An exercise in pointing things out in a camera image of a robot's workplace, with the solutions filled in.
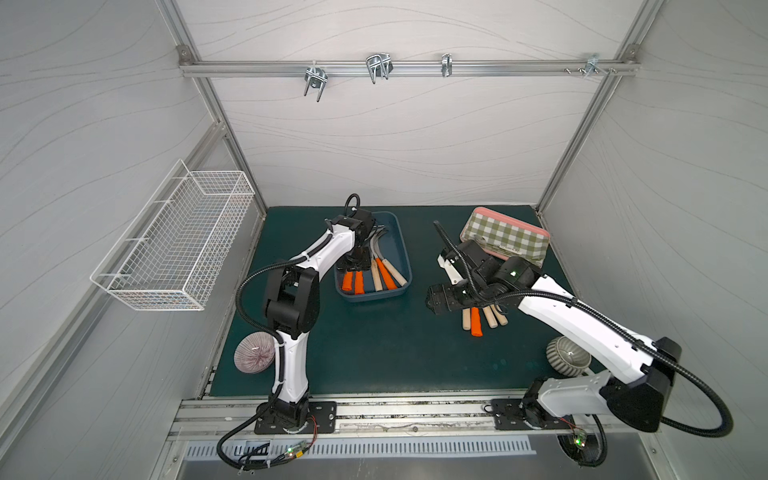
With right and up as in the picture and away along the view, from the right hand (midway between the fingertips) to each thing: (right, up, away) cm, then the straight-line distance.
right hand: (441, 297), depth 74 cm
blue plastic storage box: (-17, +1, +22) cm, 28 cm away
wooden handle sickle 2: (+18, -10, +16) cm, 26 cm away
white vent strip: (-52, -31, -10) cm, 61 cm away
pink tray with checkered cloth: (+31, +15, +37) cm, 50 cm away
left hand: (-23, +5, +20) cm, 31 cm away
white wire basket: (-64, +13, -5) cm, 65 cm away
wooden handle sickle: (-14, +6, +27) cm, 31 cm away
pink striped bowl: (-51, -17, +8) cm, 54 cm away
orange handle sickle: (-27, 0, +22) cm, 35 cm away
